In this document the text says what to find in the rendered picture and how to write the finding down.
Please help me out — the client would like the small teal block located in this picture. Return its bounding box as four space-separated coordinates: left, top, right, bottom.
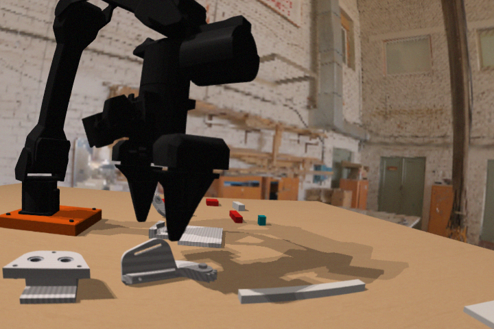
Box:
258 215 267 226

